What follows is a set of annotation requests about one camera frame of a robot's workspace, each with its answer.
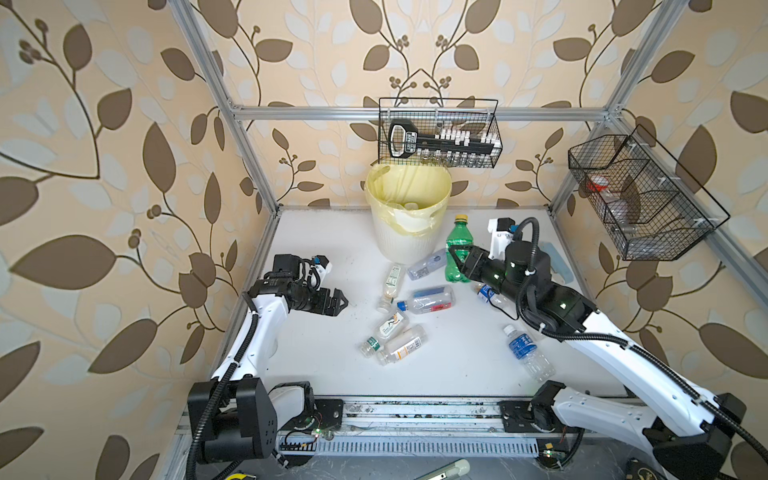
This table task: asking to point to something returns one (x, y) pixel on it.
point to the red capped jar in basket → (598, 184)
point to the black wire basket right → (651, 208)
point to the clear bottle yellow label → (402, 344)
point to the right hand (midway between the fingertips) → (453, 250)
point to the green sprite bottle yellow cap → (459, 235)
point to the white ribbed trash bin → (398, 248)
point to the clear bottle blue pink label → (430, 298)
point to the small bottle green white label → (395, 274)
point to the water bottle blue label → (523, 348)
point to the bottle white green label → (392, 325)
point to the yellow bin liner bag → (414, 192)
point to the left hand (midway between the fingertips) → (325, 297)
